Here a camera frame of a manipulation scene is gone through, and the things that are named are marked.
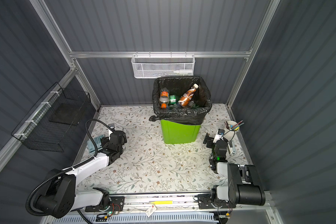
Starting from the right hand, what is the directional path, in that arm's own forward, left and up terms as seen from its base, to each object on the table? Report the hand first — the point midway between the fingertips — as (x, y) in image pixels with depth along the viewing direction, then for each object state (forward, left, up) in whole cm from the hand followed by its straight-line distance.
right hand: (216, 135), depth 89 cm
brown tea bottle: (+17, +19, +19) cm, 32 cm away
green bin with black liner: (-2, +23, +13) cm, 27 cm away
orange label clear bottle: (+14, +34, +19) cm, 41 cm away
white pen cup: (+2, -8, +4) cm, 10 cm away
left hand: (-2, +66, +4) cm, 66 cm away
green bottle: (+19, +29, +15) cm, 37 cm away
